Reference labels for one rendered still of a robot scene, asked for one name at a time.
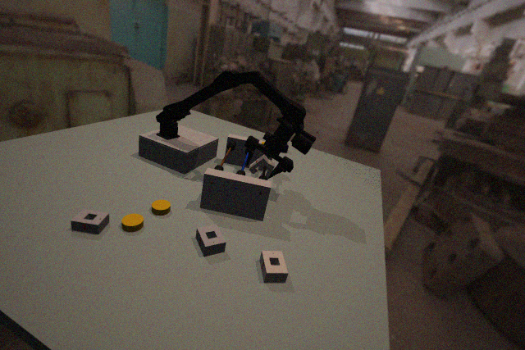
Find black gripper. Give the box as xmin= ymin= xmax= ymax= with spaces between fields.
xmin=245 ymin=134 xmax=294 ymax=179

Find orange short cylinder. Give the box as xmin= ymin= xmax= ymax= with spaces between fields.
xmin=152 ymin=200 xmax=171 ymax=216
xmin=121 ymin=214 xmax=144 ymax=232

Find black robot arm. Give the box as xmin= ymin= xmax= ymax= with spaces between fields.
xmin=156 ymin=70 xmax=316 ymax=155

